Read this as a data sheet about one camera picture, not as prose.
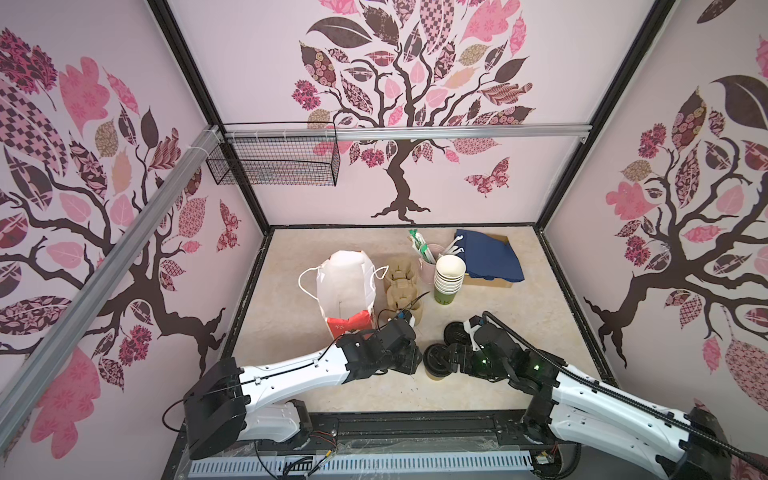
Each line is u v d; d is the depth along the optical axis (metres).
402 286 0.88
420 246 0.90
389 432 0.75
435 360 0.76
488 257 1.03
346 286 0.90
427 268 0.96
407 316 0.71
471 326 0.74
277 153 0.95
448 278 0.85
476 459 0.78
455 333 0.88
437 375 0.76
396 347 0.59
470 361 0.68
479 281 0.97
